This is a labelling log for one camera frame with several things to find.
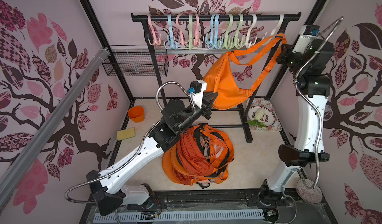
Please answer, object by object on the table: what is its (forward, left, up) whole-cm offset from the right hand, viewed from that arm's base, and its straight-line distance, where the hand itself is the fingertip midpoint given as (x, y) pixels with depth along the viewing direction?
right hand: (286, 41), depth 59 cm
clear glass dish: (-46, -22, -58) cm, 77 cm away
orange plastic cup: (+9, +82, -56) cm, 100 cm away
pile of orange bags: (-29, +35, -46) cm, 65 cm away
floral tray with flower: (+5, -11, -57) cm, 59 cm away
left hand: (-19, +30, -12) cm, 37 cm away
